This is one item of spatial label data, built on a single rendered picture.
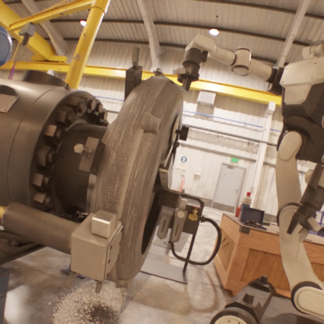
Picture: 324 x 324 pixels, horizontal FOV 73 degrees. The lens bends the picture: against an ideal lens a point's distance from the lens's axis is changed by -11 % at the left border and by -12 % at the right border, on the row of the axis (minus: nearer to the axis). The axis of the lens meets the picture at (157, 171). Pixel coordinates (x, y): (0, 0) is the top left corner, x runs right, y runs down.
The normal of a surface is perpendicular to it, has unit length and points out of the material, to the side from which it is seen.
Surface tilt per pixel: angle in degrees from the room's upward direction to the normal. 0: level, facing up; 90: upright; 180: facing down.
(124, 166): 87
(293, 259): 115
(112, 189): 96
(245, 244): 90
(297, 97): 87
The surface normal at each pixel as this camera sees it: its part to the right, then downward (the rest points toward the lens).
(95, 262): -0.19, 0.31
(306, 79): -0.84, -0.29
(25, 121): -0.03, -0.36
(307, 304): -0.55, -0.17
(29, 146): -0.10, -0.11
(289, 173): -0.44, 0.25
